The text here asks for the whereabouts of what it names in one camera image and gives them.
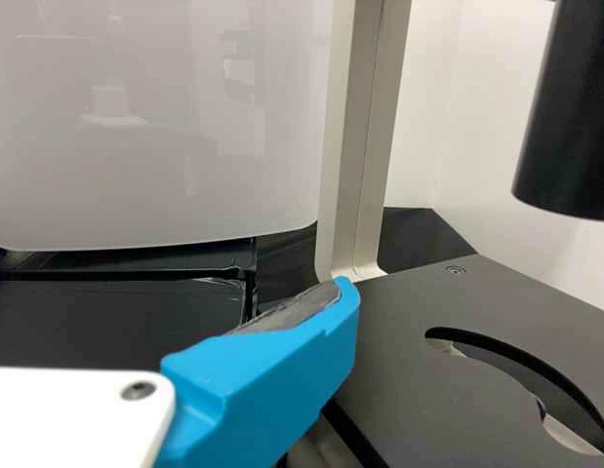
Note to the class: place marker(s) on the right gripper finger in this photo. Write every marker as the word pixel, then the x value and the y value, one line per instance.
pixel 262 380

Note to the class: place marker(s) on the cream microscope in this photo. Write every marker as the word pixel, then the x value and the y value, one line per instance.
pixel 428 312

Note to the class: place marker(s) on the white box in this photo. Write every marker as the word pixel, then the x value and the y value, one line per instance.
pixel 135 122

